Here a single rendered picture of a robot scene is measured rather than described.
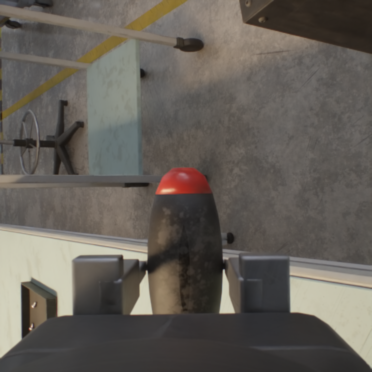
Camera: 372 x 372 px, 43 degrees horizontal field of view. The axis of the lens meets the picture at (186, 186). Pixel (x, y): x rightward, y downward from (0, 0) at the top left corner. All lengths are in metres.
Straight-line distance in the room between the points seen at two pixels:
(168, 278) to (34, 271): 0.53
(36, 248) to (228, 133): 1.33
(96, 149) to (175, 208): 2.07
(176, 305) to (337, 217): 1.37
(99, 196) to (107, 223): 0.19
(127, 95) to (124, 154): 0.24
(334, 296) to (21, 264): 0.56
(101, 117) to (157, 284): 2.03
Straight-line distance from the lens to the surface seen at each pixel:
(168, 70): 2.31
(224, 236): 1.85
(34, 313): 0.69
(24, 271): 0.74
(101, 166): 2.17
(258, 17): 0.54
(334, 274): 0.25
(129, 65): 1.97
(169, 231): 0.16
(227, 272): 0.16
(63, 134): 3.35
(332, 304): 0.25
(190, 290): 0.16
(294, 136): 1.64
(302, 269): 0.27
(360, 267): 0.32
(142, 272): 0.16
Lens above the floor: 1.19
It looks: 34 degrees down
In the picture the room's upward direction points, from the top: 91 degrees counter-clockwise
